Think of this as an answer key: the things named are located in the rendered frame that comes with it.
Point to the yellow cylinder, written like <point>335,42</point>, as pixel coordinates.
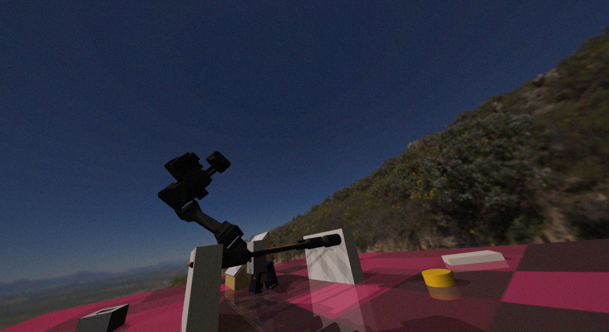
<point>438,278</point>

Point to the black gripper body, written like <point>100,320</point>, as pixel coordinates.
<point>197,180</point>

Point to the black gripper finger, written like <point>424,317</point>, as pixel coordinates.
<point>182,197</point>
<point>217,161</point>

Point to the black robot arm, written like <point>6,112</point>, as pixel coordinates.
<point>225,232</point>

